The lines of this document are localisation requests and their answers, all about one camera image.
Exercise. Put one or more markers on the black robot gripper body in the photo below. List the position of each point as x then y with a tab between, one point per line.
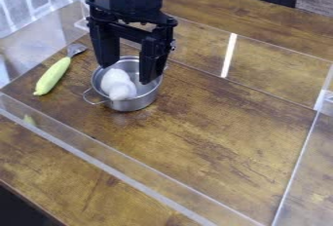
112	15

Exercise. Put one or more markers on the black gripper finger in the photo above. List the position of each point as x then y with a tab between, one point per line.
105	44
156	46

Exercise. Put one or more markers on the silver metal pot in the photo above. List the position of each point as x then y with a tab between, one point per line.
146	92

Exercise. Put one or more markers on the grey metal spatula head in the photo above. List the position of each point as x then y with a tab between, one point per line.
75	49

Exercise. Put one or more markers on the clear acrylic triangle stand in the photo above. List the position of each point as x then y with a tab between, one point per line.
80	24

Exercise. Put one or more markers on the yellow green corn cob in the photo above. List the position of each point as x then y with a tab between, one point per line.
51	77

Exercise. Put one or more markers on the clear acrylic front barrier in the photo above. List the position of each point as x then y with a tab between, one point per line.
176	195

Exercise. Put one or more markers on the clear acrylic barrier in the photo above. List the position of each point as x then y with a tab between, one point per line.
176	195
306	203

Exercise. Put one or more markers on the clear acrylic right barrier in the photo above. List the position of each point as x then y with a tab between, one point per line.
306	203

